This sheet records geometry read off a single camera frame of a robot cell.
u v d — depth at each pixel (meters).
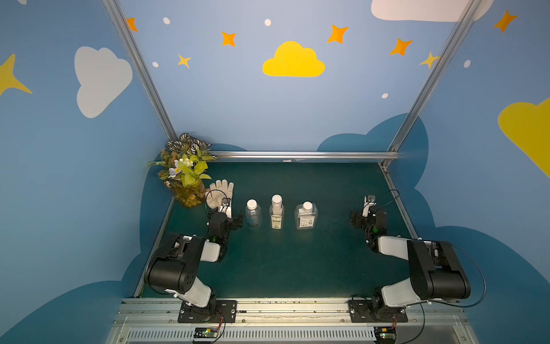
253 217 0.93
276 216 0.88
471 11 0.69
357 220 0.87
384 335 0.73
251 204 0.85
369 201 0.83
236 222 0.87
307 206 0.86
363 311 0.74
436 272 0.45
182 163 0.87
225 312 0.74
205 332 0.72
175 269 0.45
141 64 0.82
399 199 1.12
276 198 0.82
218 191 1.08
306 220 0.90
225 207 0.80
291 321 0.74
